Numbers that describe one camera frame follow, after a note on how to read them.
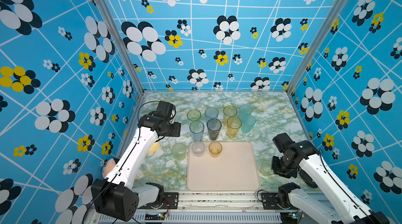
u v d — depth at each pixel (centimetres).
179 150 87
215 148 89
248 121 96
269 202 72
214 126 92
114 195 37
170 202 74
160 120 53
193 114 90
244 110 101
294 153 53
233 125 89
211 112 96
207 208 72
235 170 81
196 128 89
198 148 89
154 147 89
